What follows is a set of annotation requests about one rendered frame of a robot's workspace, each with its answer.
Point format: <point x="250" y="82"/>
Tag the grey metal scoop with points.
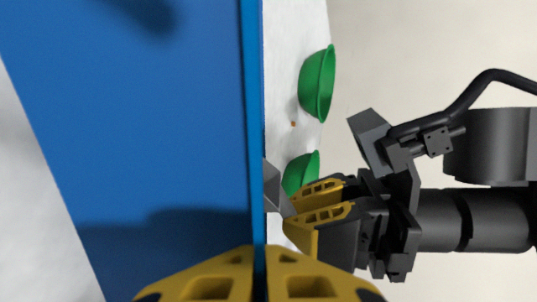
<point x="272" y="188"/>

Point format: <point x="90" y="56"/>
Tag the green bowl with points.
<point x="316" y="83"/>
<point x="301" y="170"/>

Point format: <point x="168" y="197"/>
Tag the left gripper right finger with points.
<point x="295" y="277"/>

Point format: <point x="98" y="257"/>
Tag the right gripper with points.
<point x="343" y="234"/>

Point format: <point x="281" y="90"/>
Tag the blue box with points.
<point x="150" y="115"/>

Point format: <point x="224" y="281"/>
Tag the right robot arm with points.
<point x="495" y="146"/>

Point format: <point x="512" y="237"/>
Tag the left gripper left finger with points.
<point x="229" y="277"/>

